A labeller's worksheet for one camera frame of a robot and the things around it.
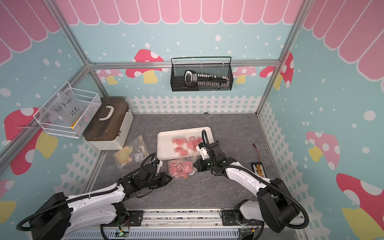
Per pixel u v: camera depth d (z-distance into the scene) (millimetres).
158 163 789
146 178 649
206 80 885
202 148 773
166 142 1032
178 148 991
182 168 851
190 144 993
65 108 687
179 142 1002
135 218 745
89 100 812
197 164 732
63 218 411
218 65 900
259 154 974
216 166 642
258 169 897
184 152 991
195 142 1004
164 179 727
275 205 415
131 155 959
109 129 851
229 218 742
